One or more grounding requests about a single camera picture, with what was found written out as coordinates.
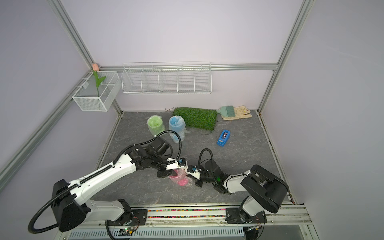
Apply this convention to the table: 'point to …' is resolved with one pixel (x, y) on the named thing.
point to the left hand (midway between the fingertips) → (175, 169)
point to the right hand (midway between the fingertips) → (186, 171)
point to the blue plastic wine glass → (177, 123)
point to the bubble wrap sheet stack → (192, 181)
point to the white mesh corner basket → (97, 93)
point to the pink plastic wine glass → (181, 181)
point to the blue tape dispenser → (223, 138)
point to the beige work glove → (240, 112)
